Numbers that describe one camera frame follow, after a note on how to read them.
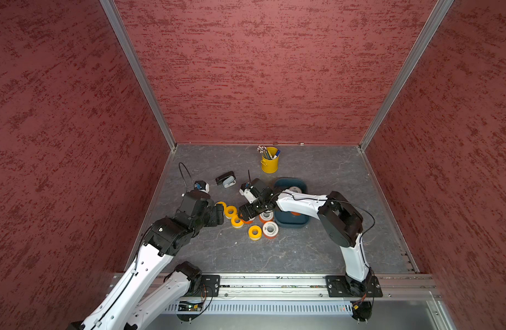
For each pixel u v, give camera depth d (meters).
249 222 0.85
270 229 0.87
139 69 0.87
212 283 0.75
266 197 0.73
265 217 0.90
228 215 0.91
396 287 0.76
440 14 0.72
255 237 0.85
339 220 0.54
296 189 1.00
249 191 0.76
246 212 0.81
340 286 0.74
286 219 0.89
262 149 0.97
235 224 0.88
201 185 0.63
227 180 1.01
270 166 1.04
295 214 0.64
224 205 0.94
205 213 0.53
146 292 0.44
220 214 0.64
